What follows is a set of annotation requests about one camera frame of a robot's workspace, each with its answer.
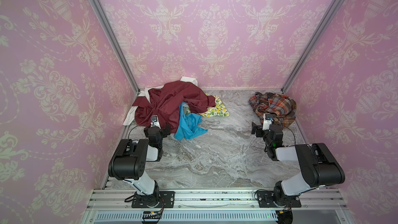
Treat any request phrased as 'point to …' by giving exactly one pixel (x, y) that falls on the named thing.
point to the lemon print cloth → (219, 110)
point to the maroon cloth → (164, 101)
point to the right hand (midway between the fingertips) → (262, 121)
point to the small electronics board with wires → (151, 214)
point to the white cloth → (144, 94)
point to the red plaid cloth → (283, 109)
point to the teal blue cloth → (189, 125)
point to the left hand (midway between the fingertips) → (158, 123)
